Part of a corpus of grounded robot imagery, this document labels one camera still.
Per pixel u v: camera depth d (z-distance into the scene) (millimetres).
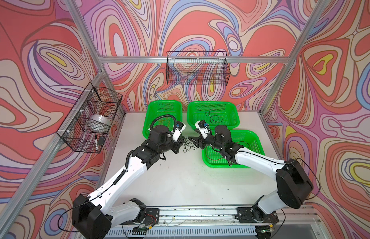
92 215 371
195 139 718
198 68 971
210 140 703
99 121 705
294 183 434
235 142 1015
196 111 1190
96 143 719
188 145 805
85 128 725
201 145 711
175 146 651
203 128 677
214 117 1153
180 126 627
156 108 1180
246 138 986
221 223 722
